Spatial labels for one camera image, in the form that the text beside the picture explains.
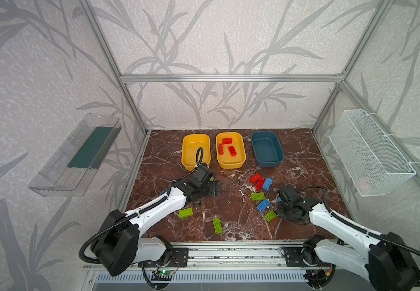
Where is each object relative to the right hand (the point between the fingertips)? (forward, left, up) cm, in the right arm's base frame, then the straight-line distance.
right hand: (279, 206), depth 86 cm
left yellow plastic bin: (+40, +47, 0) cm, 62 cm away
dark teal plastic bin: (+35, 0, 0) cm, 35 cm away
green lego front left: (-3, +45, 0) cm, 45 cm away
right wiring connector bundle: (-28, -11, -3) cm, 30 cm away
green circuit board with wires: (-27, +52, -3) cm, 58 cm away
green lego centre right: (+5, +10, -1) cm, 11 cm away
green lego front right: (-4, +5, -1) cm, 7 cm away
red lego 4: (+15, +10, 0) cm, 18 cm away
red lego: (+42, +24, 0) cm, 48 cm away
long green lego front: (-9, +30, 0) cm, 31 cm away
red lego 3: (+34, +21, 0) cm, 40 cm away
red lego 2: (+36, +29, 0) cm, 46 cm away
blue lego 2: (+12, +3, 0) cm, 13 cm away
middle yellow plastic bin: (+26, +25, +2) cm, 36 cm away
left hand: (+8, +30, +9) cm, 33 cm away
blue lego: (+2, +7, -2) cm, 7 cm away
